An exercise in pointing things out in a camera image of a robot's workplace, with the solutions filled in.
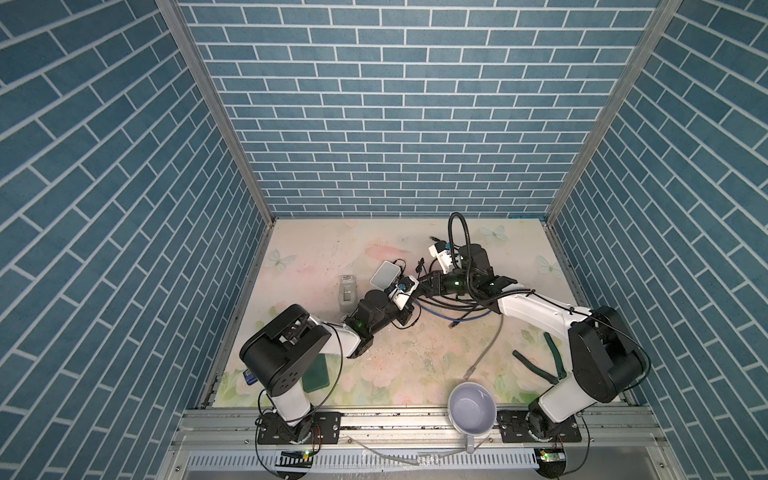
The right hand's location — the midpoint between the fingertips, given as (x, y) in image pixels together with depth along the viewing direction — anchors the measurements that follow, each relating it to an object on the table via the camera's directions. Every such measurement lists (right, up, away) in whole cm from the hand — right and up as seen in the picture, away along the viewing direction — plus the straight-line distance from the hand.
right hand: (413, 280), depth 84 cm
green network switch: (-26, -26, -3) cm, 37 cm away
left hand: (+1, -4, +3) cm, 6 cm away
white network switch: (-9, -1, +19) cm, 21 cm away
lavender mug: (+15, -33, -7) cm, 37 cm away
